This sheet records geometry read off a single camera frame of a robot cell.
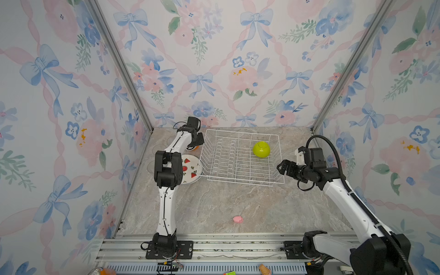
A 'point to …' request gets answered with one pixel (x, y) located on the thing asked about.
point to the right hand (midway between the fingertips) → (285, 168)
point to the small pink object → (238, 219)
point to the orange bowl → (195, 148)
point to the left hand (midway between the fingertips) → (200, 139)
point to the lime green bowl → (261, 149)
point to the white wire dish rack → (228, 157)
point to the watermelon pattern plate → (192, 168)
